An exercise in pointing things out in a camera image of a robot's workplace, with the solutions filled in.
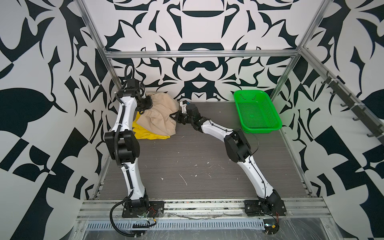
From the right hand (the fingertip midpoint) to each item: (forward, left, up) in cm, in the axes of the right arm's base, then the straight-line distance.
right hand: (169, 114), depth 95 cm
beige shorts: (-6, +7, +3) cm, 9 cm away
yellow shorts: (-7, +20, -11) cm, 24 cm away
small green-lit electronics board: (-57, -51, -16) cm, 78 cm away
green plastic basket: (+13, -63, -16) cm, 66 cm away
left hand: (+3, +11, +8) cm, 14 cm away
